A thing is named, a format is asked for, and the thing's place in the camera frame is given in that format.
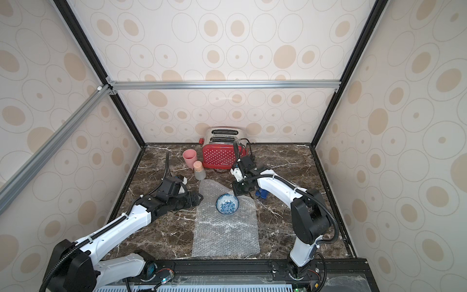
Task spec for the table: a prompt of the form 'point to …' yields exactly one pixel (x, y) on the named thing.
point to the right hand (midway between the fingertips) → (241, 190)
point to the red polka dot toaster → (218, 146)
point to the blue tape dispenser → (262, 193)
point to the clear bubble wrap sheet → (216, 234)
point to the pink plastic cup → (190, 156)
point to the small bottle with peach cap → (199, 173)
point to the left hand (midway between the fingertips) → (202, 198)
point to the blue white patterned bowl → (227, 204)
